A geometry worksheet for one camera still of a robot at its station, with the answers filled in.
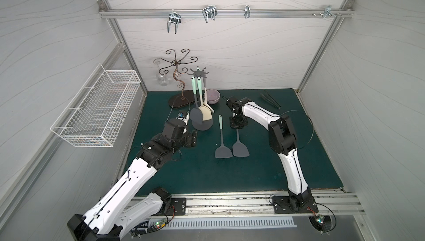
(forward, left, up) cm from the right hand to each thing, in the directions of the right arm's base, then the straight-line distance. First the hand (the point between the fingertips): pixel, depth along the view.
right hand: (235, 126), depth 99 cm
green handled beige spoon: (0, +17, +12) cm, 21 cm away
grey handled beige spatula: (+4, +18, +16) cm, 24 cm away
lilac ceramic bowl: (+22, +15, +3) cm, 27 cm away
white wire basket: (-16, +61, +31) cm, 70 cm away
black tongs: (+22, -28, -3) cm, 36 cm away
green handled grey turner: (-14, -2, -1) cm, 14 cm away
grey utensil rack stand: (-1, +17, +2) cm, 18 cm away
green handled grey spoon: (-2, +23, +14) cm, 26 cm away
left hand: (-17, +23, +21) cm, 35 cm away
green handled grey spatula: (-17, +8, 0) cm, 19 cm away
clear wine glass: (+19, +45, +20) cm, 53 cm away
